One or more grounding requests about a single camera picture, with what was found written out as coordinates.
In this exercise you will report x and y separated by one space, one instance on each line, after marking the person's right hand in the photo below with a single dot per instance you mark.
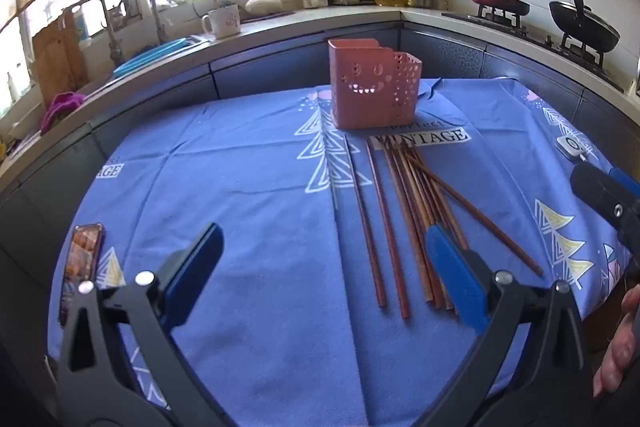
625 357

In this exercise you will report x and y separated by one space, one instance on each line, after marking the metal kitchen faucet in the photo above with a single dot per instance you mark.
158 24
109 24

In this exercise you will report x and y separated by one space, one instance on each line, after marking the blue printed tablecloth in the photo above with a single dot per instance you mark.
225 187

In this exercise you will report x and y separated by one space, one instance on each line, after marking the small white device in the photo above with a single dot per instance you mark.
570 146

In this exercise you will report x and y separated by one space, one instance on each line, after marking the detergent bottle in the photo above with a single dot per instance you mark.
80 24

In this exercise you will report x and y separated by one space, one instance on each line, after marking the pale oblong object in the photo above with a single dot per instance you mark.
262 6

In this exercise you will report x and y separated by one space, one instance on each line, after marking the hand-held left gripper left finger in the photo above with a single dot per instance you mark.
195 262

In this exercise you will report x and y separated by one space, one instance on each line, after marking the smartphone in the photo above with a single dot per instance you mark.
82 252

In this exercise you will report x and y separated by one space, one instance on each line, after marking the small white bottle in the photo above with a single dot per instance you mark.
12 88

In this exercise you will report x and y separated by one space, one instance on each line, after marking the pink plastic utensil holder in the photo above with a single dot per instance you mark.
360 72

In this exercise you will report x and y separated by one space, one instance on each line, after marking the bundle of wooden chopsticks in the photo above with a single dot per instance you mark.
410 192

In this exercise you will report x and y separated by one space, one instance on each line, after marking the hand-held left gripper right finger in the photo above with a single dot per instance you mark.
452 267

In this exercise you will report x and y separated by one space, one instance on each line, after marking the wooden cutting board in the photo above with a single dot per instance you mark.
55 62

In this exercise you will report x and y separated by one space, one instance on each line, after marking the gas stove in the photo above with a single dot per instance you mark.
537 39

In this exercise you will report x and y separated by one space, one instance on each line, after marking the white mug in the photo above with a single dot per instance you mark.
225 23

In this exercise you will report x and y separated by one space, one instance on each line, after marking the magenta cloth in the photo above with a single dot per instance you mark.
60 107

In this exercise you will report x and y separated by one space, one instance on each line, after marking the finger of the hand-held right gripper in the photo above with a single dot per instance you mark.
627 179
600 189

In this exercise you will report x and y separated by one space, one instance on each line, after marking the black wok with lid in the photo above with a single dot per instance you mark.
585 29

